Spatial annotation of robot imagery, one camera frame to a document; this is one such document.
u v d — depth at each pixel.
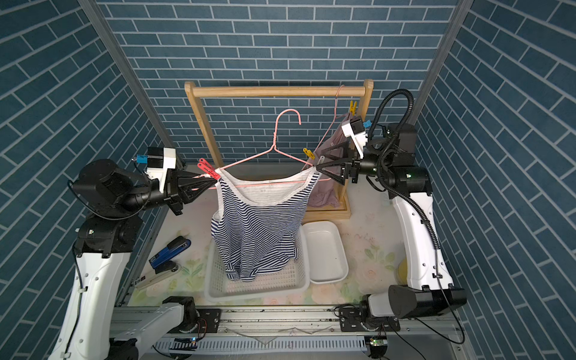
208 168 0.47
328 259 0.88
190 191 0.50
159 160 0.40
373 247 0.91
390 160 0.48
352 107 0.81
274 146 0.50
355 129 0.49
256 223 0.68
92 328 0.36
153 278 0.80
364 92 0.64
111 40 0.76
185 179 0.48
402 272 0.81
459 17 0.73
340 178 0.51
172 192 0.44
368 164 0.53
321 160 0.59
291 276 0.83
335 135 0.81
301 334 0.72
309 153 0.69
